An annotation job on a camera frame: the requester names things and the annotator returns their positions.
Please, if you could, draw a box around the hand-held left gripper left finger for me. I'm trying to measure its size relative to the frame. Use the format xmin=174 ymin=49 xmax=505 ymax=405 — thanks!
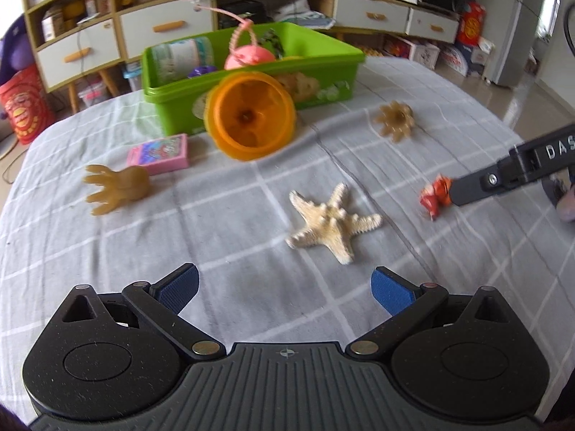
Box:
xmin=60 ymin=263 xmax=227 ymax=362

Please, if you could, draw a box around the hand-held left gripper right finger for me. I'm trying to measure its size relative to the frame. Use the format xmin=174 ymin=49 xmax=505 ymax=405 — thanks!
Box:
xmin=344 ymin=266 xmax=515 ymax=362

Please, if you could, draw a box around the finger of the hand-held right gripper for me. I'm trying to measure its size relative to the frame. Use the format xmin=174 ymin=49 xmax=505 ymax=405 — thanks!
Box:
xmin=449 ymin=156 xmax=522 ymax=207

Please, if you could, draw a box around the small red fish toy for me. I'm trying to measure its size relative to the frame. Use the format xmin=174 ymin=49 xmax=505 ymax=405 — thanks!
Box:
xmin=419 ymin=175 xmax=452 ymax=222

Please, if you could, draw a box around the cream starfish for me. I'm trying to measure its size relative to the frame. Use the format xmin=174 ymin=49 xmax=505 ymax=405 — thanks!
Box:
xmin=286 ymin=182 xmax=383 ymax=265

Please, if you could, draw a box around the amber translucent flower toy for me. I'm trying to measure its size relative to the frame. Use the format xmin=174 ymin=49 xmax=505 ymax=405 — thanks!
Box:
xmin=375 ymin=101 xmax=416 ymax=144

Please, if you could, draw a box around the beige rubber hand toy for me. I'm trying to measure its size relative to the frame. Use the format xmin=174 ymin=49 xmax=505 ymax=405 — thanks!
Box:
xmin=83 ymin=164 xmax=151 ymax=217

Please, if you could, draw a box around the pink toy card box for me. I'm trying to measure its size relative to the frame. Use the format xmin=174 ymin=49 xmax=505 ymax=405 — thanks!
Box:
xmin=126 ymin=133 xmax=190 ymax=176

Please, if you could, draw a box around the green plastic box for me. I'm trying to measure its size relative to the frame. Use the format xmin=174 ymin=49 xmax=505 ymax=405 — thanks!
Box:
xmin=142 ymin=22 xmax=367 ymax=138

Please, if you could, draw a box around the orange flower-shaped cup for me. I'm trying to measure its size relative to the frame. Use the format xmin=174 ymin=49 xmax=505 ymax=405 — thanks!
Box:
xmin=203 ymin=71 xmax=298 ymax=163

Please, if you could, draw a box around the clear cotton swab jar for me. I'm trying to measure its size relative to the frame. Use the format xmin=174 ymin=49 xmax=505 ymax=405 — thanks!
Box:
xmin=148 ymin=37 xmax=215 ymax=86

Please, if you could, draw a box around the grey checked tablecloth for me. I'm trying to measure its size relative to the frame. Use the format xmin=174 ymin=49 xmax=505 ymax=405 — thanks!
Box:
xmin=0 ymin=54 xmax=575 ymax=414

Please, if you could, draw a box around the grey refrigerator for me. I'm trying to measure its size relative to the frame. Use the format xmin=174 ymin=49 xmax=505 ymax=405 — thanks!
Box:
xmin=483 ymin=0 xmax=558 ymax=88

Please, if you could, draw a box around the red white toy box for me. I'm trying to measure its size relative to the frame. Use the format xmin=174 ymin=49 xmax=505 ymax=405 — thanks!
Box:
xmin=382 ymin=36 xmax=441 ymax=70

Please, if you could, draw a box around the small white drawer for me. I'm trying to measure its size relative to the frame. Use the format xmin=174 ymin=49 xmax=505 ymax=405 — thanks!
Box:
xmin=406 ymin=8 xmax=460 ymax=45

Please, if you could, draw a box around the clear storage box red lid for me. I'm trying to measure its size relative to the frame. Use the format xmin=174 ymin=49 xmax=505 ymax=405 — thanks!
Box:
xmin=77 ymin=78 xmax=111 ymax=111

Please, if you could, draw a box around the clear storage box blue lid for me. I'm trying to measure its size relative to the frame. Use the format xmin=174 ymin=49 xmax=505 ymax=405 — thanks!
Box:
xmin=122 ymin=65 xmax=144 ymax=93

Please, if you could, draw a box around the red printed bucket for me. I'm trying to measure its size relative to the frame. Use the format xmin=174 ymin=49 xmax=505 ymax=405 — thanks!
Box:
xmin=0 ymin=64 xmax=57 ymax=145

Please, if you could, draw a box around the white drawer with lock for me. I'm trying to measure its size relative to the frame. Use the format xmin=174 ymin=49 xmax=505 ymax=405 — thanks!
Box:
xmin=35 ymin=19 xmax=122 ymax=91

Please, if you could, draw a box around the wide white drawer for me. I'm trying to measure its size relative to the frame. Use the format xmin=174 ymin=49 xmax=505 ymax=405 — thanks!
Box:
xmin=118 ymin=0 xmax=215 ymax=61

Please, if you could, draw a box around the white wooden cabinet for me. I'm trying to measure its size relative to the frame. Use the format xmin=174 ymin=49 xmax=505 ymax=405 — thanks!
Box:
xmin=22 ymin=0 xmax=463 ymax=113

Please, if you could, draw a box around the black case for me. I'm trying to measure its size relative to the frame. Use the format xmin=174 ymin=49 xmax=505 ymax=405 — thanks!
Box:
xmin=216 ymin=0 xmax=266 ymax=32

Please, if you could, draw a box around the purple plush toy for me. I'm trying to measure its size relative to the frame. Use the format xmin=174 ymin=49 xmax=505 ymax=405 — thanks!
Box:
xmin=0 ymin=13 xmax=34 ymax=84

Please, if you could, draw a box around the white drawer orange handle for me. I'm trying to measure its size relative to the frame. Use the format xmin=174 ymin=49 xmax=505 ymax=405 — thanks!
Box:
xmin=333 ymin=0 xmax=410 ymax=34

